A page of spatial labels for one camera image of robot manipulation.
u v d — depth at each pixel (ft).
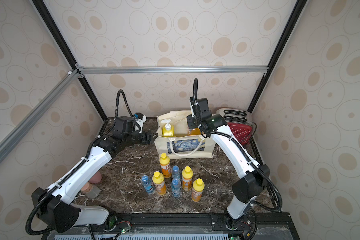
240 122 3.15
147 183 2.44
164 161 2.44
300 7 2.22
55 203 1.25
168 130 2.78
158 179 2.24
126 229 2.34
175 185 2.37
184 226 2.41
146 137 2.18
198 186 2.16
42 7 2.21
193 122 2.30
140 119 2.20
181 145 2.86
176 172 2.52
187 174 2.28
